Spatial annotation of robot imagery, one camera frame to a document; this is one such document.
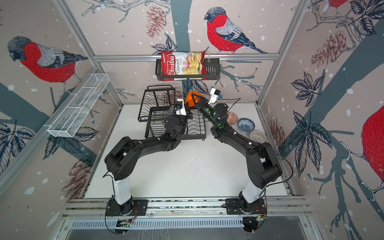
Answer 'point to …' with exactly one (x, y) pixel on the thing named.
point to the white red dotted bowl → (258, 135)
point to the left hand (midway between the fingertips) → (186, 100)
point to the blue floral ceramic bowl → (245, 125)
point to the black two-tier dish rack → (158, 103)
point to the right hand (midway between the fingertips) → (188, 98)
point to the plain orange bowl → (189, 100)
